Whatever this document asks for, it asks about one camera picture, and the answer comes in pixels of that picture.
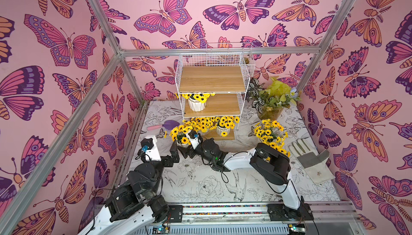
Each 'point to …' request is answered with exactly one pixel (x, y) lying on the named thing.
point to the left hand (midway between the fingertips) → (166, 140)
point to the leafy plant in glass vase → (269, 103)
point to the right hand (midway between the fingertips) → (183, 137)
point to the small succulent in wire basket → (247, 60)
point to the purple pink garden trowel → (168, 125)
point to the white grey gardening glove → (315, 164)
